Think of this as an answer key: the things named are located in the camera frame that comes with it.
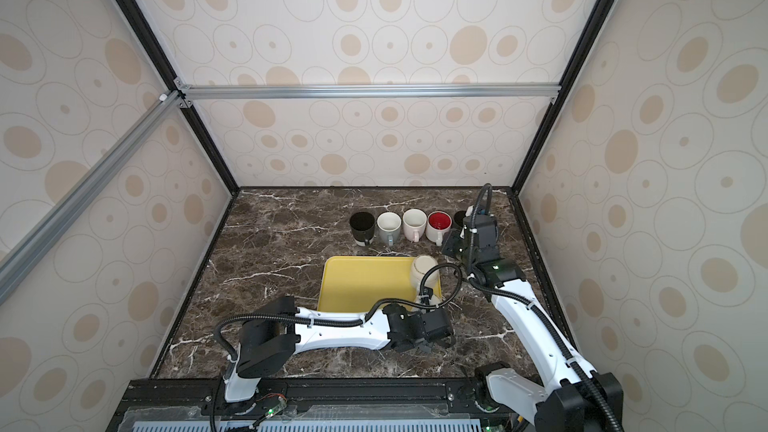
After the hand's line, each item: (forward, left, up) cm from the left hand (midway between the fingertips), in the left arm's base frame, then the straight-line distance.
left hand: (435, 334), depth 78 cm
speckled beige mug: (+19, +2, +3) cm, 20 cm away
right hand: (+22, -4, +14) cm, 27 cm away
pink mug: (+34, +4, +2) cm, 35 cm away
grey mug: (+37, +13, -2) cm, 39 cm away
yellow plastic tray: (+16, +23, -5) cm, 29 cm away
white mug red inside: (+38, -5, -4) cm, 38 cm away
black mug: (+38, -11, +1) cm, 39 cm away
